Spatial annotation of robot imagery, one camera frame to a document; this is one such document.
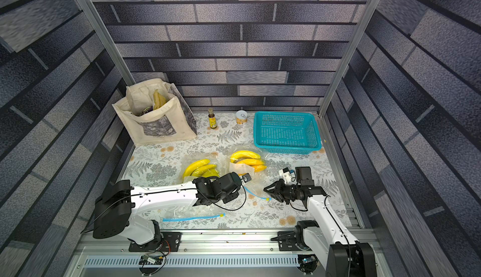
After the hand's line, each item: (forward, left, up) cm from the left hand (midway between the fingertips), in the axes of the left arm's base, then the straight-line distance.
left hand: (235, 184), depth 81 cm
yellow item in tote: (+38, +41, +15) cm, 58 cm away
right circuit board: (-28, -30, -11) cm, 42 cm away
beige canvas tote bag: (+26, +38, +19) cm, 50 cm away
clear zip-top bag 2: (-1, -10, 0) cm, 10 cm away
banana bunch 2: (+14, -6, -1) cm, 15 cm away
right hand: (-2, -13, -1) cm, 14 cm away
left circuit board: (-27, +33, -9) cm, 44 cm away
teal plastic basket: (+36, -29, -8) cm, 47 cm away
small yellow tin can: (+44, -2, -2) cm, 44 cm away
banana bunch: (+8, +16, -1) cm, 18 cm away
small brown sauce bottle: (+39, +15, -3) cm, 42 cm away
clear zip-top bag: (-11, +19, -7) cm, 23 cm away
